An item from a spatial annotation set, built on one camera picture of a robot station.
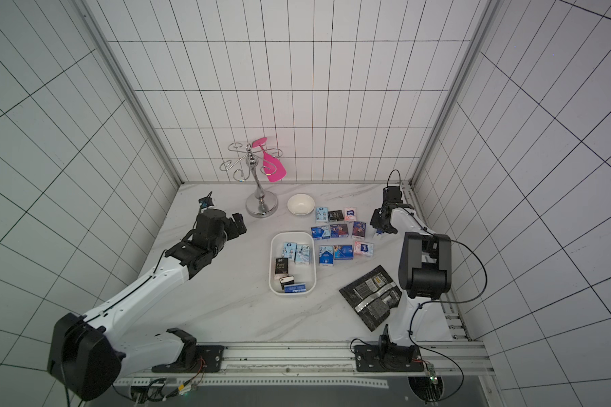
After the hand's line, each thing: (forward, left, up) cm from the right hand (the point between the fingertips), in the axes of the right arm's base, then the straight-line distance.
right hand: (371, 219), depth 100 cm
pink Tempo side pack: (+5, +8, -4) cm, 10 cm away
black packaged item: (-29, +1, -4) cm, 29 cm away
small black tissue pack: (+4, +14, -4) cm, 15 cm away
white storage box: (-23, +26, -4) cm, 35 cm away
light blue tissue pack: (+4, +20, -3) cm, 21 cm away
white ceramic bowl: (+7, +29, -1) cm, 30 cm away
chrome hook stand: (+8, +47, -3) cm, 48 cm away
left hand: (-14, +51, +13) cm, 55 cm away
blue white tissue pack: (-6, +20, -2) cm, 21 cm away
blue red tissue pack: (-4, +13, -3) cm, 14 cm away
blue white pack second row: (-16, +18, -3) cm, 24 cm away
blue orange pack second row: (-13, +11, -4) cm, 18 cm away
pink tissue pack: (-12, +3, -3) cm, 12 cm away
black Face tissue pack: (-23, +34, -1) cm, 41 cm away
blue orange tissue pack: (-3, +5, -3) cm, 7 cm away
